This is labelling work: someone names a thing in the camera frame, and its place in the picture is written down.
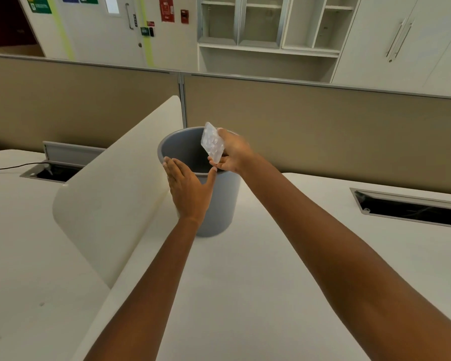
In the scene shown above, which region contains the person's right hand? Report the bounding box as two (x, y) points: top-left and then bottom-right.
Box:
(207, 127), (258, 175)

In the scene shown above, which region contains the person's left hand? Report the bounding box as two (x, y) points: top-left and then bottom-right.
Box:
(162, 156), (218, 227)

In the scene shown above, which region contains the clear plastic tray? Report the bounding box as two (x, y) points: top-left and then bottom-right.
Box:
(200, 122), (226, 165)

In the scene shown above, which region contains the grey plastic waste bin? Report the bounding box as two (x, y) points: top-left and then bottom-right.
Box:
(157, 126), (242, 238)

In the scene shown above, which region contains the person's left forearm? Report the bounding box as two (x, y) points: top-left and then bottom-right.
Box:
(83, 216), (205, 361)

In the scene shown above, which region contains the person's right forearm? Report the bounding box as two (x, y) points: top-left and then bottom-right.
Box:
(240, 153), (451, 361)

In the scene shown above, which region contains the cream desk divider panel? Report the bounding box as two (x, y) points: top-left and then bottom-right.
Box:
(52, 95), (184, 289)

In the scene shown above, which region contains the wide beige partition panel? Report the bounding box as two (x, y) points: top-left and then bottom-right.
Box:
(180, 73), (451, 196)

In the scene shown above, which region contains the white open shelf cabinet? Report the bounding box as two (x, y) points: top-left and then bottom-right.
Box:
(196, 0), (361, 84)

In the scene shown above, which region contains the yellow-green tape strip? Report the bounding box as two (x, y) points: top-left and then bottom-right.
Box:
(138, 0), (155, 68)

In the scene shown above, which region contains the white door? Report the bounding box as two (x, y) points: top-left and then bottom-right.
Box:
(56, 0), (148, 68)

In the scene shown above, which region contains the white cupboard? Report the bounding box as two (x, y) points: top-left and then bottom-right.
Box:
(330, 0), (451, 99)

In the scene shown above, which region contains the large green sign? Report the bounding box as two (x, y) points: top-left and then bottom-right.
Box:
(25, 0), (53, 15)

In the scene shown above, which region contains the dark maroon panel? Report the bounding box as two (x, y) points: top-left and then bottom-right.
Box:
(0, 0), (38, 48)

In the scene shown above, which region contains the grey partition post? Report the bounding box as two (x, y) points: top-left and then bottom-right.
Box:
(177, 71), (188, 128)

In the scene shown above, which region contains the red wall poster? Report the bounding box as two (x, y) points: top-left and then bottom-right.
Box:
(158, 0), (175, 23)

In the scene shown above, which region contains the black cable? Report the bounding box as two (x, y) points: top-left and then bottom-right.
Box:
(0, 161), (48, 173)

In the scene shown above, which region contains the silver cupboard door handle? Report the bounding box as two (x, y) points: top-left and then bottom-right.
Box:
(385, 18), (408, 59)
(392, 20), (415, 64)

